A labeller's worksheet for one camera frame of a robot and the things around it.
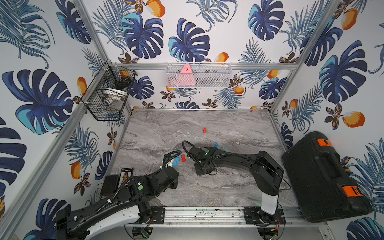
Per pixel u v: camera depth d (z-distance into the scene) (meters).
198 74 0.92
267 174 0.48
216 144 1.00
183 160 0.93
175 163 0.92
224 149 0.98
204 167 0.63
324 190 0.63
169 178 0.53
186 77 0.90
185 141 0.77
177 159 0.95
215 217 0.76
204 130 1.09
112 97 0.84
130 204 0.48
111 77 0.94
